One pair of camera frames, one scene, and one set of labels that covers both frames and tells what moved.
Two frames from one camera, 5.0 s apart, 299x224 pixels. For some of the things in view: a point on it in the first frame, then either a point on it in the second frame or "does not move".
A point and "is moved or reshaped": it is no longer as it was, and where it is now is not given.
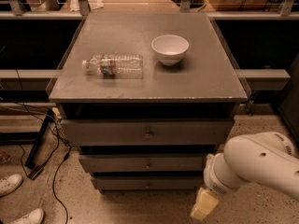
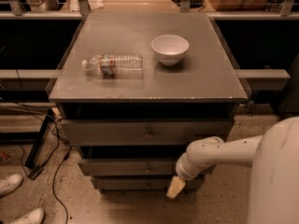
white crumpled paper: [94, 0] does not move
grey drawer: [143, 162] is moved or reshaped
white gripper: [216, 180] -> [181, 171]
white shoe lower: [35, 217] does not move
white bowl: [170, 49] does not move
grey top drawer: [149, 133] does not move
